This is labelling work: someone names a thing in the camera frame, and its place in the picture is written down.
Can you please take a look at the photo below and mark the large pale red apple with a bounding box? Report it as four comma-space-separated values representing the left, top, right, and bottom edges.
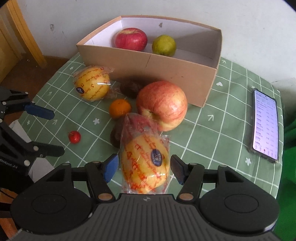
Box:
136, 81, 188, 132

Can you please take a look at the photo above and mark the yellow orange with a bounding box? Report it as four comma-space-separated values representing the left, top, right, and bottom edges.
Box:
119, 113, 171, 194
73, 66, 114, 102

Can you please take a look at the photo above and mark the green checked tablecloth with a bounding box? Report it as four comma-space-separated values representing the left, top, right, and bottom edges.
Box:
18, 54, 282, 196

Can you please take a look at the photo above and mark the yellow-green pear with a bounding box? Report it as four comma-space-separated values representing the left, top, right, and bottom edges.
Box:
152, 35, 177, 57

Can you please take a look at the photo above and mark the smartphone with lit screen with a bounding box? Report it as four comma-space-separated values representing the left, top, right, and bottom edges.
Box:
250, 89, 280, 163

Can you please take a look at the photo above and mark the dark red apple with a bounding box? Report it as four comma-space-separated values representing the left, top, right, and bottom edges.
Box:
114, 28, 147, 51

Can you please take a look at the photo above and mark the green cloth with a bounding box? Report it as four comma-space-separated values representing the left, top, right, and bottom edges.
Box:
274, 113, 296, 240

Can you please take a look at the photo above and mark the cardboard box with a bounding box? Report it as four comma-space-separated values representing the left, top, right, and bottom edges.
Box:
77, 15, 222, 108

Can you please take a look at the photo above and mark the wooden chair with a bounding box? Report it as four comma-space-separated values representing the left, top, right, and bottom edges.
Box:
1, 1, 47, 81

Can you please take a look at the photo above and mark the small red cherry tomato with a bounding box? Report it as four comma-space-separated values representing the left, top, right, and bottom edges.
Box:
68, 131, 81, 144

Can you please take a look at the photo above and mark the dark red jujube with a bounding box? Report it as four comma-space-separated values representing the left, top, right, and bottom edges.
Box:
110, 117, 125, 148

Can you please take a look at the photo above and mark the small orange mandarin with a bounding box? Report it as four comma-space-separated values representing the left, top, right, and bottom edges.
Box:
109, 99, 132, 120

